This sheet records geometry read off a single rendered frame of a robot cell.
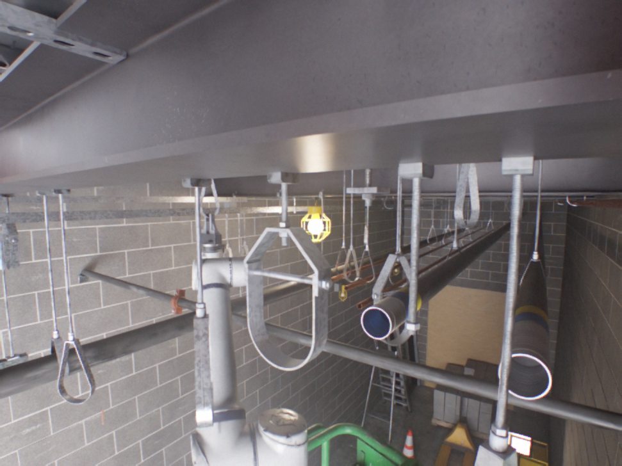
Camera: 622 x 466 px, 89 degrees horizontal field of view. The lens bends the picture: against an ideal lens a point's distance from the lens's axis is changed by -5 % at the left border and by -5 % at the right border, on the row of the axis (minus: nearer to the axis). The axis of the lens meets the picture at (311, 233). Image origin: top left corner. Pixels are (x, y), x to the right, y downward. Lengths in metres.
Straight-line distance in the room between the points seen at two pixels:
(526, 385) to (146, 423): 3.15
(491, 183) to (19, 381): 2.22
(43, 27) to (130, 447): 3.25
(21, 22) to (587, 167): 2.10
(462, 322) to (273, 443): 7.09
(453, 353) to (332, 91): 8.06
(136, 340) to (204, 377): 0.89
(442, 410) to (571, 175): 5.90
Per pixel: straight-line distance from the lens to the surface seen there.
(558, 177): 2.10
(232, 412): 1.13
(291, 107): 0.35
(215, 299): 1.24
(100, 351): 1.46
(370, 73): 0.31
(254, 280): 0.52
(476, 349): 8.14
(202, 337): 0.64
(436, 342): 8.29
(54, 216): 1.75
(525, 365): 0.76
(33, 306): 2.79
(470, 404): 7.21
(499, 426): 0.42
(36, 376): 1.41
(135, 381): 3.27
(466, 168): 1.09
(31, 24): 0.59
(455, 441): 7.00
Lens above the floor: 4.24
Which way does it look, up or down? 5 degrees down
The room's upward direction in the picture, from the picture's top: straight up
